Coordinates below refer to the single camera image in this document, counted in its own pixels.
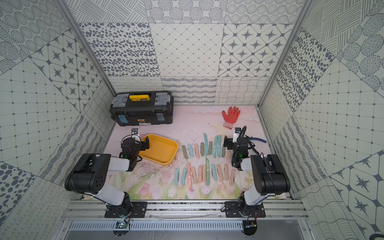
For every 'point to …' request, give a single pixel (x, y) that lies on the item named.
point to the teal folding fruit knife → (214, 172)
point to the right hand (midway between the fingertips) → (233, 137)
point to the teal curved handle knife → (215, 148)
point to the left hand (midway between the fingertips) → (143, 136)
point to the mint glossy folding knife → (190, 150)
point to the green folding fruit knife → (207, 172)
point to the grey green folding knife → (184, 152)
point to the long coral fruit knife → (189, 172)
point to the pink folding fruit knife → (194, 174)
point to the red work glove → (231, 118)
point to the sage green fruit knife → (202, 149)
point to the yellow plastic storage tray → (162, 150)
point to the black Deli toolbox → (140, 108)
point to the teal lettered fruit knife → (206, 144)
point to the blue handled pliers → (256, 139)
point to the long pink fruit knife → (232, 176)
